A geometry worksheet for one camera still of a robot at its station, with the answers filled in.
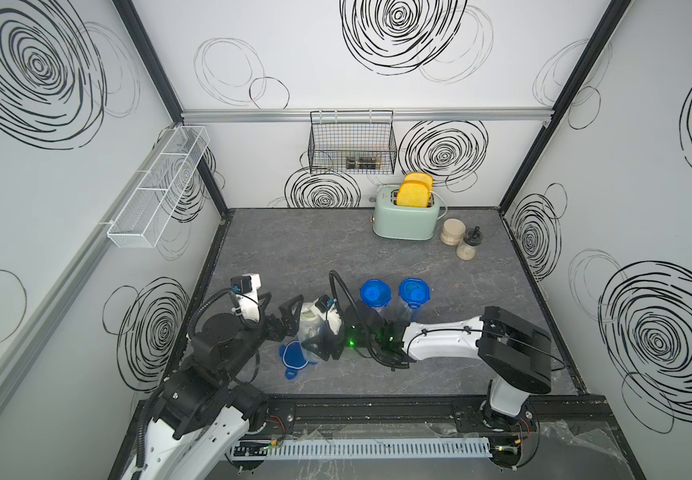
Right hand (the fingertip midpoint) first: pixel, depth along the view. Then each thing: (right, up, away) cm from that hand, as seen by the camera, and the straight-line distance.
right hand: (309, 336), depth 75 cm
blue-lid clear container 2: (+17, +10, +5) cm, 21 cm away
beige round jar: (+47, +27, +30) cm, 62 cm away
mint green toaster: (+25, +31, +29) cm, 49 cm away
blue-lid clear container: (+1, +5, -6) cm, 8 cm away
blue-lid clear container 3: (+28, +10, +5) cm, 30 cm away
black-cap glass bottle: (+52, +21, +29) cm, 63 cm away
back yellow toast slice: (+35, +46, +26) cm, 63 cm away
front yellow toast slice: (+32, +39, +22) cm, 55 cm away
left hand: (-3, +12, -11) cm, 17 cm away
